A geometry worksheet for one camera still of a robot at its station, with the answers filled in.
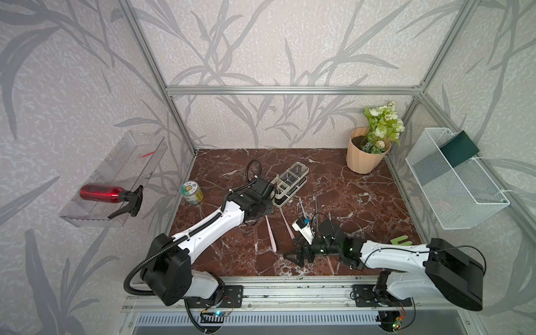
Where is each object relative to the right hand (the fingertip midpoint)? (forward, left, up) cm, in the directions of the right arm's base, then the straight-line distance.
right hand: (288, 248), depth 76 cm
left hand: (+16, +8, +3) cm, 17 cm away
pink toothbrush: (+1, +5, -1) cm, 5 cm away
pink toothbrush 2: (+15, 0, -10) cm, 18 cm away
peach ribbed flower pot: (+42, -36, +2) cm, 55 cm away
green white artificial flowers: (+47, -44, +17) cm, 67 cm away
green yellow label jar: (+26, +43, -1) cm, 51 cm away
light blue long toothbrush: (+22, -7, -9) cm, 25 cm away
